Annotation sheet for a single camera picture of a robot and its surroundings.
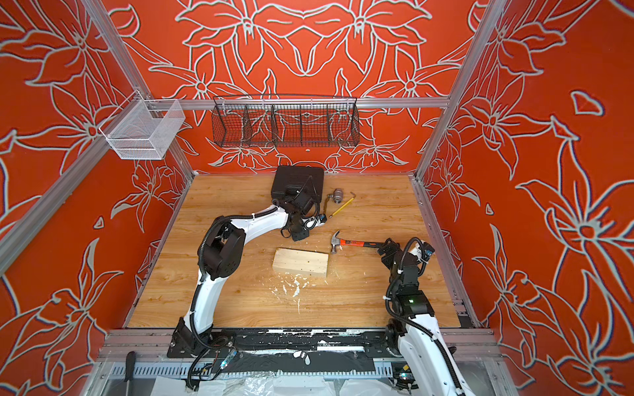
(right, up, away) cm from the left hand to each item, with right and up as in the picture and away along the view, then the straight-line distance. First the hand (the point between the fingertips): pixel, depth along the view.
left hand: (303, 227), depth 100 cm
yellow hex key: (+18, +9, +7) cm, 21 cm away
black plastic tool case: (+2, +22, +17) cm, 28 cm away
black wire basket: (-9, +45, 0) cm, 46 cm away
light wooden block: (+3, -11, -13) cm, 18 cm away
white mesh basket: (-61, +39, -8) cm, 73 cm away
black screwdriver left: (-49, -37, -30) cm, 69 cm away
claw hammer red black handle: (+14, -6, -5) cm, 16 cm away
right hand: (+32, -4, -19) cm, 37 cm away
